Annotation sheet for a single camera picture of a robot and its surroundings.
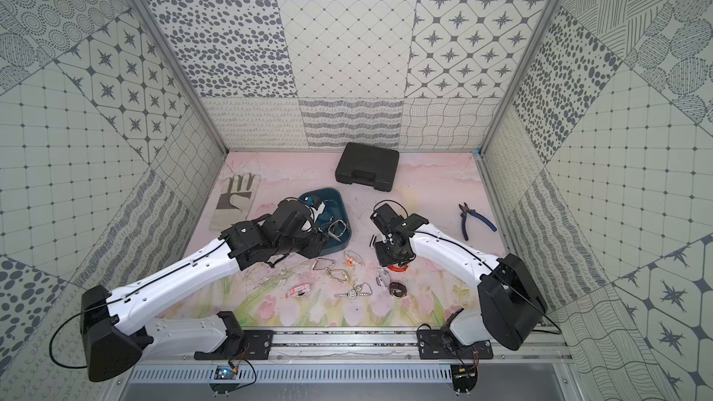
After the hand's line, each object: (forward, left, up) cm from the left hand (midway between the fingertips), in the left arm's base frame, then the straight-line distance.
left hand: (328, 241), depth 73 cm
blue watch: (+4, +4, +14) cm, 15 cm away
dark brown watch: (-7, -19, -15) cm, 26 cm away
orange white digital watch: (+3, -5, -17) cm, 18 cm away
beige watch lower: (-3, -1, -18) cm, 19 cm away
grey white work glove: (+27, +41, -17) cm, 52 cm away
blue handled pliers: (+23, -49, -19) cm, 57 cm away
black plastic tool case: (+44, -9, -16) cm, 48 cm away
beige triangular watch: (+14, +1, -18) cm, 23 cm away
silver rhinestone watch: (-6, -8, -19) cm, 22 cm away
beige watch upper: (+1, +5, -18) cm, 18 cm away
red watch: (0, -20, -18) cm, 27 cm away
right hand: (+1, -17, -13) cm, 22 cm away
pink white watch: (-8, +10, -18) cm, 22 cm away
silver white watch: (+10, -12, -18) cm, 23 cm away
